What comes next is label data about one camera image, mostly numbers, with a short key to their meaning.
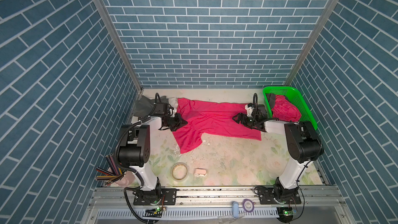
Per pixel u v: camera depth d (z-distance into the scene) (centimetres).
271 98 105
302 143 51
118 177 71
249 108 93
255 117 81
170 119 84
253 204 72
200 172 79
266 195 74
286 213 70
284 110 98
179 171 82
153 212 72
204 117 103
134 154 48
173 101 110
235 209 68
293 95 111
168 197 75
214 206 72
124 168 50
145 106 103
